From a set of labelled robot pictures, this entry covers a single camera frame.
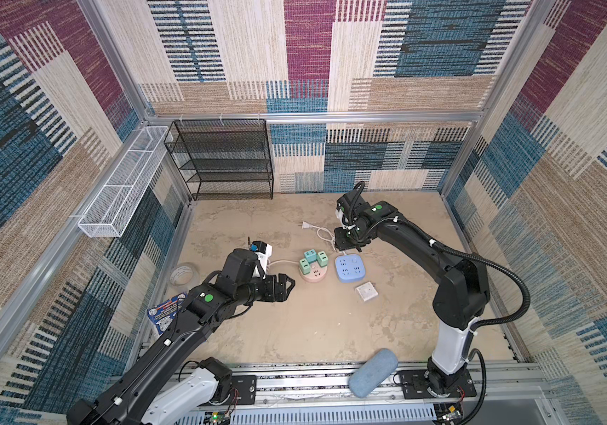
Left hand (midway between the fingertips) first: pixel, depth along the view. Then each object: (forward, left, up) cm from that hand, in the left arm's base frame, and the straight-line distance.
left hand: (285, 279), depth 73 cm
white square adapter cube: (+4, -26, -17) cm, 32 cm away
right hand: (+14, -18, -6) cm, 24 cm away
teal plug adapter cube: (+16, -8, -14) cm, 22 cm away
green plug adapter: (+11, -5, -13) cm, 18 cm away
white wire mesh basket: (+14, +46, +13) cm, 50 cm away
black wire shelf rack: (+55, +26, -1) cm, 61 cm away
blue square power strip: (+13, -21, -17) cm, 30 cm away
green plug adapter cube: (+14, -12, -13) cm, 22 cm away
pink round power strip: (+11, -9, -18) cm, 23 cm away
